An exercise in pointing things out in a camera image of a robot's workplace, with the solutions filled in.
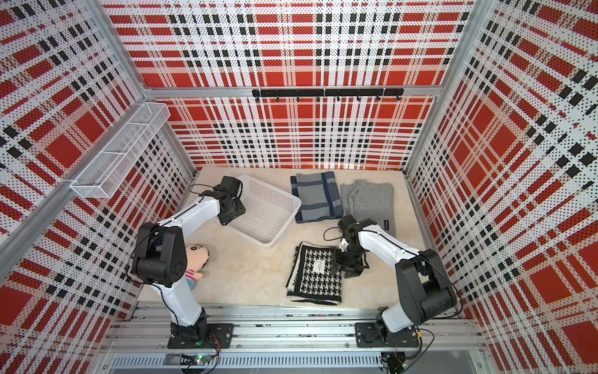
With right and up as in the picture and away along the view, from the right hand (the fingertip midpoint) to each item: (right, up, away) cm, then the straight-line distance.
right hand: (341, 272), depth 82 cm
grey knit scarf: (+14, +25, +23) cm, 37 cm away
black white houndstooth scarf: (-11, -3, +1) cm, 12 cm away
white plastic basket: (-30, +20, +23) cm, 43 cm away
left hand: (-41, +21, +15) cm, 48 cm away
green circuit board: (-44, -22, -12) cm, 51 cm away
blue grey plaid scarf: (-7, +27, +26) cm, 38 cm away
